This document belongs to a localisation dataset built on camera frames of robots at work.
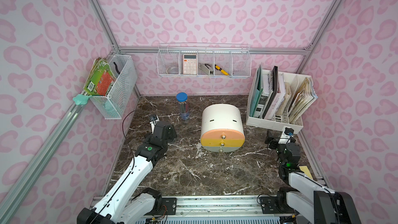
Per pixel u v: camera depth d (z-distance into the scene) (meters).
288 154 0.65
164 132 0.59
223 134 0.75
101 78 0.73
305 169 0.84
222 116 0.82
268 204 0.73
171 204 0.73
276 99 0.86
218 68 0.98
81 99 0.62
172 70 0.96
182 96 0.93
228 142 0.80
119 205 0.40
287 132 0.72
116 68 0.88
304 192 0.53
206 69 0.97
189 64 0.95
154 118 0.67
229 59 0.99
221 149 0.86
